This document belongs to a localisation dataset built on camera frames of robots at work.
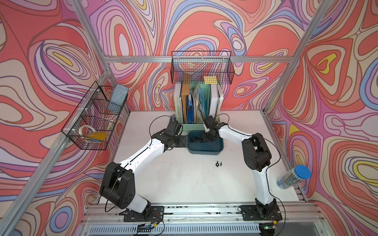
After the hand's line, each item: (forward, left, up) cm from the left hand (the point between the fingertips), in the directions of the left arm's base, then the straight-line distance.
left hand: (182, 141), depth 86 cm
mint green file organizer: (+23, -7, +10) cm, 26 cm away
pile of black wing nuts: (+9, -9, -12) cm, 18 cm away
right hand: (+8, -16, -12) cm, 21 cm away
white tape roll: (-6, +46, +20) cm, 51 cm away
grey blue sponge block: (+16, +36, +21) cm, 44 cm away
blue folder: (+22, -5, +2) cm, 23 cm away
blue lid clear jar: (-22, -55, +6) cm, 60 cm away
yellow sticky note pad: (+32, -17, +21) cm, 42 cm away
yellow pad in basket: (-8, +38, +17) cm, 43 cm away
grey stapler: (+27, +9, -8) cm, 29 cm away
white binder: (+24, -20, +11) cm, 33 cm away
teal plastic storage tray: (+2, -21, -11) cm, 23 cm away
